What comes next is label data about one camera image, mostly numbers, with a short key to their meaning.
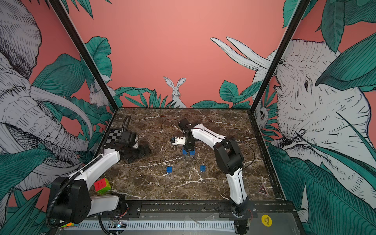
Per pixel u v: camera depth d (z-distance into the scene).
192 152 0.95
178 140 0.84
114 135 0.99
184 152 0.94
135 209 0.74
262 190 0.81
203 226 0.70
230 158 0.53
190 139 0.78
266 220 0.72
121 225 0.70
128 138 0.69
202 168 0.89
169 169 0.87
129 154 0.73
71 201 0.40
